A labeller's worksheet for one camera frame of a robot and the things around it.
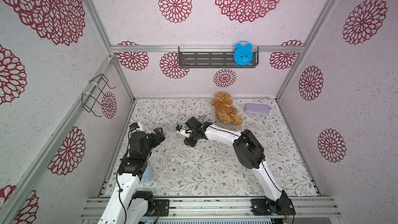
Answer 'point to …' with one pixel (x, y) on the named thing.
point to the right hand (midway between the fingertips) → (186, 137)
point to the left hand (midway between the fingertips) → (156, 133)
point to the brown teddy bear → (226, 113)
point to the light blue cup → (147, 174)
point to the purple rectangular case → (257, 108)
